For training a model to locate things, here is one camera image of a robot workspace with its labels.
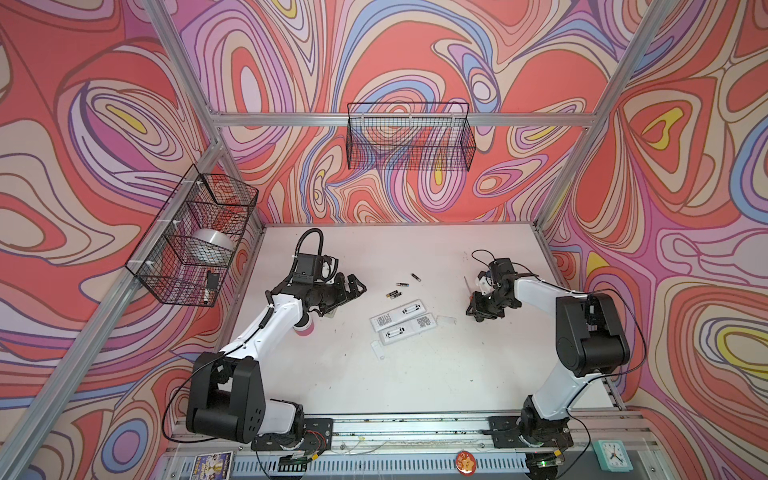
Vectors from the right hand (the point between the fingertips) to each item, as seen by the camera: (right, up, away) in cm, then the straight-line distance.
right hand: (474, 318), depth 95 cm
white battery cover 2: (-31, -8, -6) cm, 33 cm away
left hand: (-37, +10, -10) cm, 39 cm away
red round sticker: (-10, -29, -25) cm, 40 cm away
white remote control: (-25, +1, 0) cm, 25 cm away
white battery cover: (-11, -1, -1) cm, 11 cm away
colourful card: (-69, -28, -27) cm, 79 cm away
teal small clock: (+25, -27, -26) cm, 45 cm away
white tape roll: (-70, +22, -24) cm, 78 cm away
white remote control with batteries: (-22, -3, -4) cm, 22 cm away
